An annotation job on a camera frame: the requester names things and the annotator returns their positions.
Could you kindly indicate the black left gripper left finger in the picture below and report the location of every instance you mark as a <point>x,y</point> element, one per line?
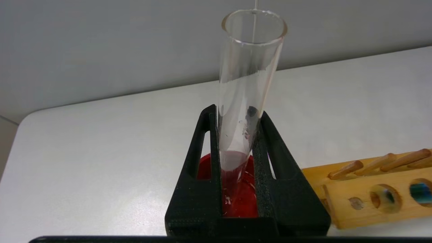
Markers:
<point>199,199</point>

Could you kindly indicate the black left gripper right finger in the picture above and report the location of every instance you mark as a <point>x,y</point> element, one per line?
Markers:
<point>287,199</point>

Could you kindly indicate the red pigment test tube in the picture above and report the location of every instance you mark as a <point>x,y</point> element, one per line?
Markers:
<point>246,67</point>

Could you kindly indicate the wooden test tube rack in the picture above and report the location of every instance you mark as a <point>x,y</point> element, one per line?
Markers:
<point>341,212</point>

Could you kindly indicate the dark red cup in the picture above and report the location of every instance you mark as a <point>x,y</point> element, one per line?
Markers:
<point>244,204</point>

